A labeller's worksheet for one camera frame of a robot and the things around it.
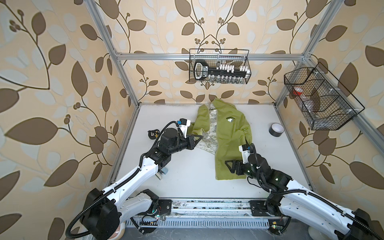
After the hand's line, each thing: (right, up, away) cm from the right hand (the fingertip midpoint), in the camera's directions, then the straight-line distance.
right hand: (230, 163), depth 78 cm
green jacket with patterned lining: (+1, +17, +23) cm, 29 cm away
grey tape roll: (+37, +16, +25) cm, 48 cm away
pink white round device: (-52, -27, -13) cm, 60 cm away
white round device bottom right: (+33, -26, -15) cm, 45 cm away
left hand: (-15, +15, -6) cm, 22 cm away
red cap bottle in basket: (+37, +39, +3) cm, 54 cm away
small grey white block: (-37, -6, +7) cm, 38 cm away
